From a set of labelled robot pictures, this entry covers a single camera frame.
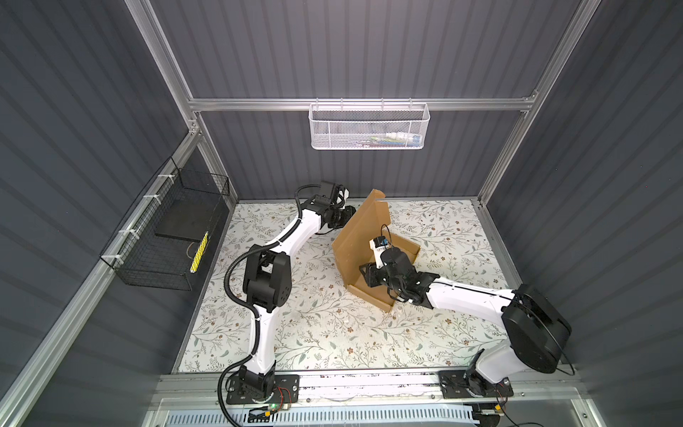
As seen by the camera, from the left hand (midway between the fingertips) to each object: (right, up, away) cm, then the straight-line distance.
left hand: (356, 218), depth 95 cm
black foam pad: (-50, -1, -18) cm, 53 cm away
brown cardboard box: (-2, -10, -11) cm, 15 cm away
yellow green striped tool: (-44, -10, -23) cm, 51 cm away
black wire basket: (-55, -8, -24) cm, 61 cm away
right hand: (+3, -17, -9) cm, 19 cm away
